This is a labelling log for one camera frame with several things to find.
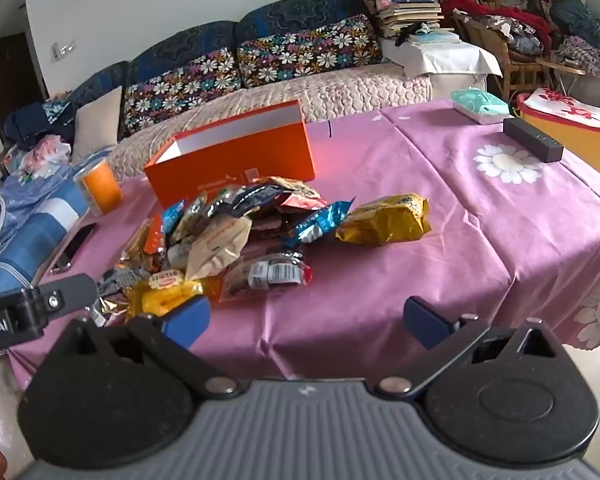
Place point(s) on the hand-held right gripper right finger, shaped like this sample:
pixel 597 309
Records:
pixel 426 322

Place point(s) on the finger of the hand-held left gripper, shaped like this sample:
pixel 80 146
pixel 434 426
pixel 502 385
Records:
pixel 67 296

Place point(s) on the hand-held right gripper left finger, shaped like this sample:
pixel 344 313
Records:
pixel 186 317

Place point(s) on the pile of assorted snack packets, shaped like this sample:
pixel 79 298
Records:
pixel 215 245

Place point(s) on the gold snack bag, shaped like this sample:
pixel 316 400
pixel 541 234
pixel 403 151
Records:
pixel 385 217

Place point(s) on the orange cardboard box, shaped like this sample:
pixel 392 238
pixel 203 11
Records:
pixel 240 160

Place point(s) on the black smartphone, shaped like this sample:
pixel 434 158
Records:
pixel 75 247

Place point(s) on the purple floral tablecloth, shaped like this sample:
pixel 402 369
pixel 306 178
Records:
pixel 405 270

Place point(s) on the blue striped cloth bag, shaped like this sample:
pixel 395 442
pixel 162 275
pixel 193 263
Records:
pixel 30 240

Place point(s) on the orange cup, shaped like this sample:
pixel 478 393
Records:
pixel 100 187

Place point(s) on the pile of clothes beside sofa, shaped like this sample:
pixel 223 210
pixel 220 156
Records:
pixel 35 130

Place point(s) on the beige pillow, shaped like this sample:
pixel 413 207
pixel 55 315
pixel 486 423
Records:
pixel 97 122

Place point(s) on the black bar speaker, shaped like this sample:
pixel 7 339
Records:
pixel 532 140

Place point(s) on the dark wooden door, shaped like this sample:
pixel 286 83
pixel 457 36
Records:
pixel 10 85

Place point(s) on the teal tissue pack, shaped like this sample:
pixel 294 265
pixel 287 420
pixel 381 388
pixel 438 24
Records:
pixel 480 105

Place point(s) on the small floral sofa cushion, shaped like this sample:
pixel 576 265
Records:
pixel 180 90

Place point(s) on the yellow box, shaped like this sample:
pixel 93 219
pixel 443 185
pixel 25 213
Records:
pixel 580 147

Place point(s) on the beige quilted sofa cover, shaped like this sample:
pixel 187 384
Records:
pixel 280 97

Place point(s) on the wooden chair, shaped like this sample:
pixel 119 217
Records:
pixel 512 72

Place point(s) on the white cloth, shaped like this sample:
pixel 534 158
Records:
pixel 445 57

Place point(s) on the dark blue sofa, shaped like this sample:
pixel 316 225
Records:
pixel 190 40

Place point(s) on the large floral sofa cushion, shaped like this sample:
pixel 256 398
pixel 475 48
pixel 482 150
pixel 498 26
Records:
pixel 305 50

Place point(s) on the stack of books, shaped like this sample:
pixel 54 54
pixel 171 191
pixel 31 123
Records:
pixel 410 17

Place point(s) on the heap of clothes on chair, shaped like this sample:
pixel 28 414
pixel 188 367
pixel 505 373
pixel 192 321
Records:
pixel 530 25

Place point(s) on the white wall switch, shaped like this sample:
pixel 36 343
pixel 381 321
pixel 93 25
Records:
pixel 62 50

